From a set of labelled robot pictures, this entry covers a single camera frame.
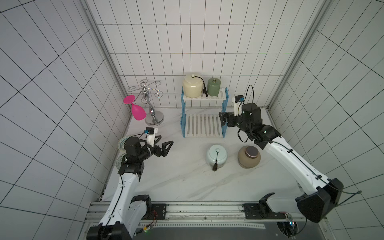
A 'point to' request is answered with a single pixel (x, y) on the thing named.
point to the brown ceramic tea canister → (249, 157)
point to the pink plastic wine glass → (138, 111)
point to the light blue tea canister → (216, 156)
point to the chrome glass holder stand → (153, 118)
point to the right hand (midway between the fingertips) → (221, 112)
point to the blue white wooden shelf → (204, 125)
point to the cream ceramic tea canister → (192, 86)
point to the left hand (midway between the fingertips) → (165, 141)
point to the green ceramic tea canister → (213, 86)
